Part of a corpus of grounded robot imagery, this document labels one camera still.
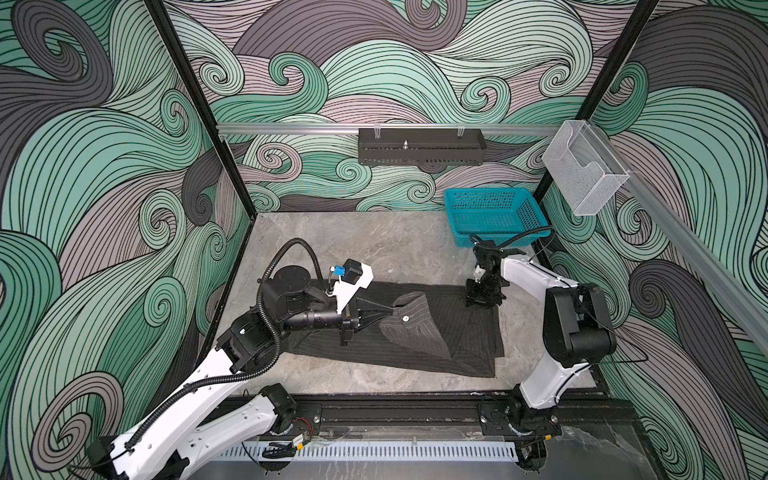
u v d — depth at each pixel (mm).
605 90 841
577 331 476
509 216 1190
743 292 520
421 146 907
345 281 470
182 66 798
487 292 781
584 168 790
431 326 561
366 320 535
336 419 745
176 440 380
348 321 471
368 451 698
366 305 524
